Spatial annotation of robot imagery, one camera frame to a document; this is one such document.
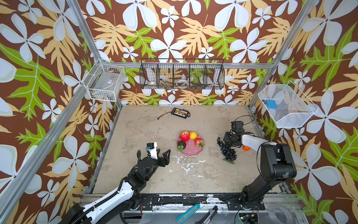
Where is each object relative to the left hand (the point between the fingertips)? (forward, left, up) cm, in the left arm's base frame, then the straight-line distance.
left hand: (166, 148), depth 81 cm
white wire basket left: (+35, +39, +21) cm, 57 cm away
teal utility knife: (-31, -13, -12) cm, 35 cm away
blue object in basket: (+25, -66, +13) cm, 72 cm away
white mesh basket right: (+22, -73, +16) cm, 78 cm away
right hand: (+15, -43, -11) cm, 46 cm away
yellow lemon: (+14, -18, -8) cm, 24 cm away
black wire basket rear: (+50, -10, +18) cm, 53 cm away
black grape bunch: (+1, -40, -8) cm, 41 cm away
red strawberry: (+9, -21, -8) cm, 24 cm away
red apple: (+12, -12, -6) cm, 18 cm away
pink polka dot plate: (+6, -16, -12) cm, 21 cm away
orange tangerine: (-7, -40, +15) cm, 43 cm away
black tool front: (-33, -22, -11) cm, 41 cm away
